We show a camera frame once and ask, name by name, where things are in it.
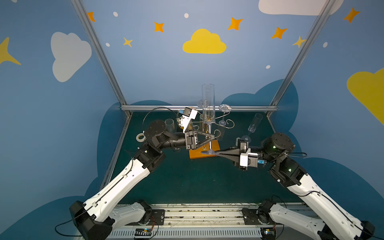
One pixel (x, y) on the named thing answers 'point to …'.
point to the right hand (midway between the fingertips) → (218, 147)
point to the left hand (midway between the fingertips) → (212, 135)
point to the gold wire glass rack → (230, 125)
